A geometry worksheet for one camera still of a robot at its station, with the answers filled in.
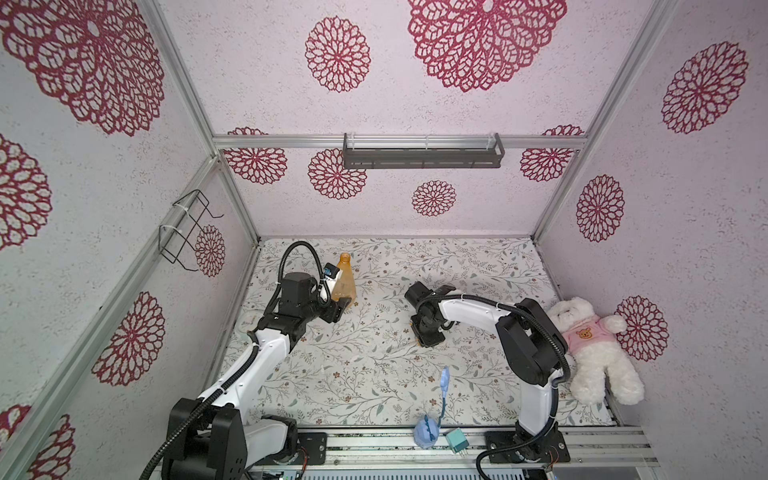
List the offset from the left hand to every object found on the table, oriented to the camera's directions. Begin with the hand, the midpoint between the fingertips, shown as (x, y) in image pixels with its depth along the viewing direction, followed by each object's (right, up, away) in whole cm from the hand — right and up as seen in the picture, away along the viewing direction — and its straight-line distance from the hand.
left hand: (337, 294), depth 85 cm
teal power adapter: (+32, -35, -12) cm, 49 cm away
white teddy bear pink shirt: (+71, -12, -2) cm, 72 cm away
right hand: (+22, -13, +9) cm, 27 cm away
